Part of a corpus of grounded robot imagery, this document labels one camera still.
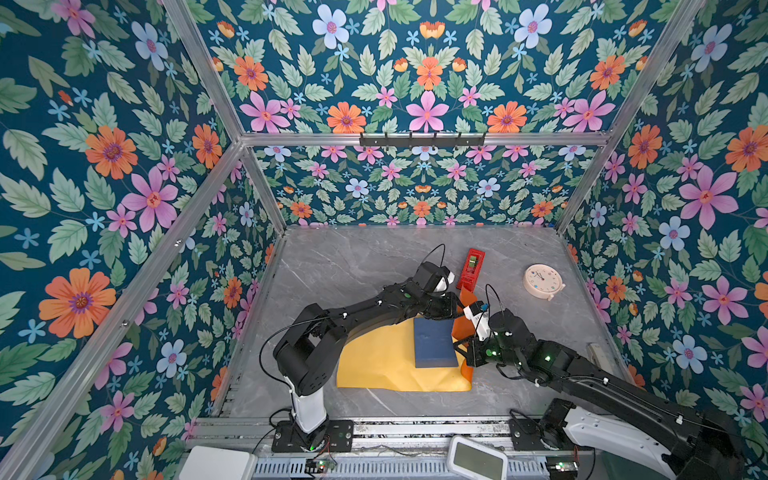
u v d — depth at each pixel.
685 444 0.41
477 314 0.69
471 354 0.66
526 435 0.74
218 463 0.67
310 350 0.48
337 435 0.74
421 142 0.92
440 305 0.75
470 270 1.01
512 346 0.58
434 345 0.82
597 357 0.84
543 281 1.01
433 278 0.69
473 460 0.67
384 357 0.88
